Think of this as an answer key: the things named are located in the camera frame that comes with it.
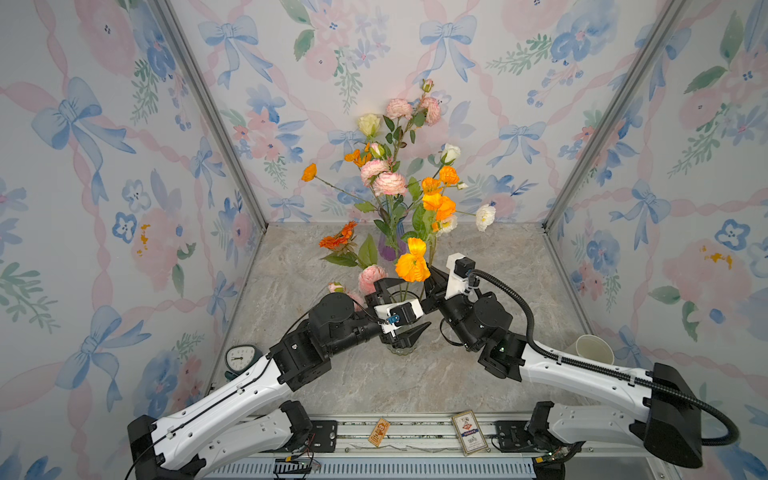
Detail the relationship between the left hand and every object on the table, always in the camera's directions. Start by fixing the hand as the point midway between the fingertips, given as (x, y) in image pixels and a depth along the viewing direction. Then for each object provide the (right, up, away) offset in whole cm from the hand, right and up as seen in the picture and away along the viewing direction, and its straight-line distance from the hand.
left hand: (416, 293), depth 60 cm
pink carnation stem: (-10, +2, +6) cm, 12 cm away
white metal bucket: (+49, -17, +20) cm, 55 cm away
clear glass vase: (-3, -3, +16) cm, 17 cm away
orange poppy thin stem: (-1, -1, +15) cm, 15 cm away
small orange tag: (-8, -36, +14) cm, 40 cm away
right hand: (+2, +5, +7) cm, 9 cm away
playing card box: (+14, -36, +13) cm, 41 cm away
